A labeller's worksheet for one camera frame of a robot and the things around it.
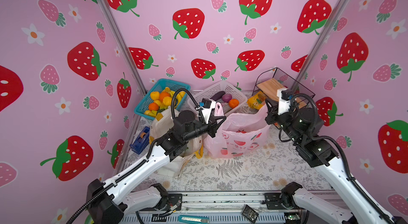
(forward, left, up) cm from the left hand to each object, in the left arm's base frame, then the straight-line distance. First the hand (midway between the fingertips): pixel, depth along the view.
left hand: (226, 117), depth 64 cm
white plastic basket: (+41, +9, -25) cm, 49 cm away
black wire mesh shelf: (+45, -38, -18) cm, 61 cm away
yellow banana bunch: (+38, +29, -28) cm, 56 cm away
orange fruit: (+37, +40, -25) cm, 60 cm away
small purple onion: (+38, -5, -28) cm, 48 cm away
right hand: (+5, -16, +6) cm, 18 cm away
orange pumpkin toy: (+33, -9, -28) cm, 44 cm away
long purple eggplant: (+42, +2, -30) cm, 51 cm away
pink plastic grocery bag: (-3, -6, -9) cm, 11 cm away
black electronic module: (-30, -12, -31) cm, 45 cm away
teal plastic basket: (+46, +45, -25) cm, 69 cm away
